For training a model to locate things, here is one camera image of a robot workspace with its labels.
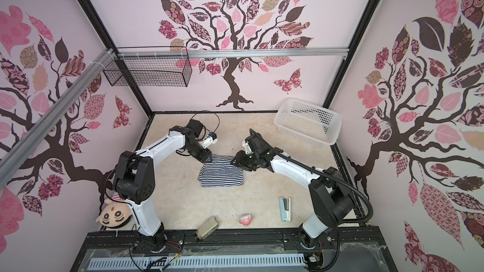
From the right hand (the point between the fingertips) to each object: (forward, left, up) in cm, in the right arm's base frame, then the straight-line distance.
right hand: (233, 162), depth 84 cm
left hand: (+4, +14, -6) cm, 16 cm away
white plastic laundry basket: (+33, -45, -12) cm, 57 cm away
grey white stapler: (-18, -23, -11) cm, 31 cm away
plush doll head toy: (-20, +46, -3) cm, 51 cm away
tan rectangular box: (-25, +10, -9) cm, 29 cm away
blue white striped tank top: (0, +7, -10) cm, 12 cm away
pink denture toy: (-23, -5, -8) cm, 25 cm away
